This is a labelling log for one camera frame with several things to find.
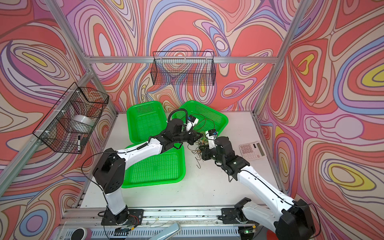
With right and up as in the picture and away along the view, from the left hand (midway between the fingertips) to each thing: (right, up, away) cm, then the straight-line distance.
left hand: (204, 134), depth 81 cm
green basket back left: (-44, +9, +34) cm, 56 cm away
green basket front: (-22, -21, +9) cm, 32 cm away
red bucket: (+31, -48, -11) cm, 58 cm away
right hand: (-2, -8, -3) cm, 9 cm away
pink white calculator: (+33, -11, +14) cm, 38 cm away
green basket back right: (+5, +10, +32) cm, 33 cm away
